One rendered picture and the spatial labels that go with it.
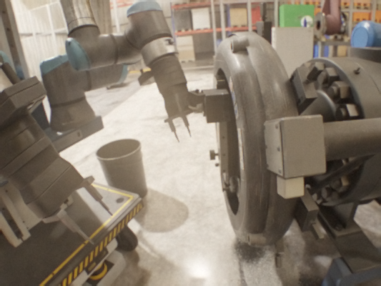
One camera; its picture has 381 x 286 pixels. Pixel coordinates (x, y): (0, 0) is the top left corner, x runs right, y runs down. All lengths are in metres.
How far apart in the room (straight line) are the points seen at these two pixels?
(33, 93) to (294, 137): 0.37
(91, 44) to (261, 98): 0.44
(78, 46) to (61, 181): 0.40
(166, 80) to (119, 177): 1.02
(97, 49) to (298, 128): 0.51
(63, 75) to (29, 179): 0.64
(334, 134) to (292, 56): 4.23
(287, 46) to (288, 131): 4.25
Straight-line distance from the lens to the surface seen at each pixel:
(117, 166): 1.44
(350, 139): 0.48
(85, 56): 0.63
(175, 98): 0.54
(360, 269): 0.95
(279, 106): 0.51
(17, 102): 0.25
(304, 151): 0.41
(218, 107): 0.73
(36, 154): 0.29
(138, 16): 0.61
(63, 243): 1.02
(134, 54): 0.69
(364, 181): 0.81
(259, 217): 0.59
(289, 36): 4.63
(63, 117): 0.92
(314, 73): 0.49
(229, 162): 0.95
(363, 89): 0.78
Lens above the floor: 0.96
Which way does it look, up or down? 25 degrees down
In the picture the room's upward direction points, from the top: 6 degrees counter-clockwise
